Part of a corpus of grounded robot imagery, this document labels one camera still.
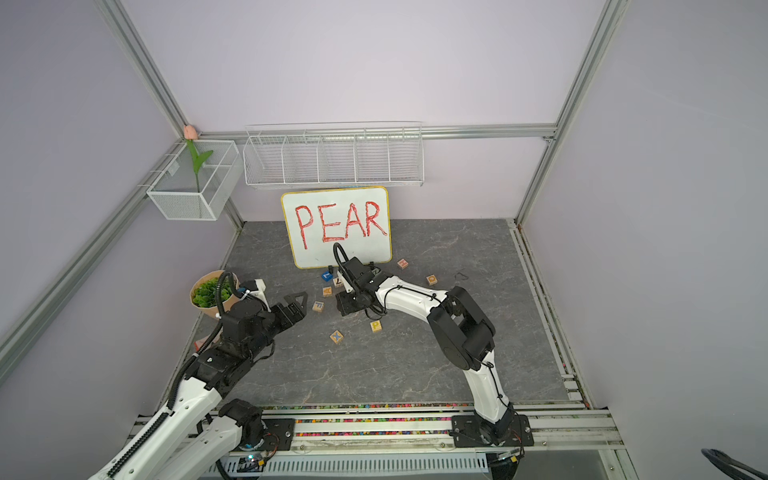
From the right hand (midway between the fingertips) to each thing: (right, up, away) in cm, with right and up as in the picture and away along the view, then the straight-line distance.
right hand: (343, 302), depth 91 cm
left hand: (-10, +2, -14) cm, 17 cm away
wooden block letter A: (-7, +2, +8) cm, 11 cm away
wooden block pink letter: (+19, +11, +16) cm, 27 cm away
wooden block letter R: (+29, +6, +11) cm, 31 cm away
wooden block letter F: (-9, -2, +5) cm, 11 cm away
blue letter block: (-8, +7, +13) cm, 17 cm away
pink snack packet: (-42, -12, -4) cm, 44 cm away
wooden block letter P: (+10, -7, 0) cm, 12 cm away
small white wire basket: (-43, +37, -2) cm, 57 cm away
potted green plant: (-40, +3, -5) cm, 41 cm away
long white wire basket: (-4, +48, +7) cm, 49 cm away
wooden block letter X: (-2, -10, -2) cm, 10 cm away
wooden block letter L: (-4, +5, +10) cm, 12 cm away
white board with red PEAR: (+4, +26, +7) cm, 28 cm away
